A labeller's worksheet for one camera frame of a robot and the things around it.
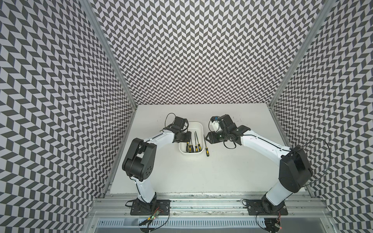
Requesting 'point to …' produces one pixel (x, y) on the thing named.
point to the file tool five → (190, 148)
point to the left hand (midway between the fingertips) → (189, 138)
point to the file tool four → (196, 146)
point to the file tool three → (199, 147)
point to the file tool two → (206, 148)
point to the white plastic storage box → (196, 129)
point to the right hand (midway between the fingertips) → (209, 139)
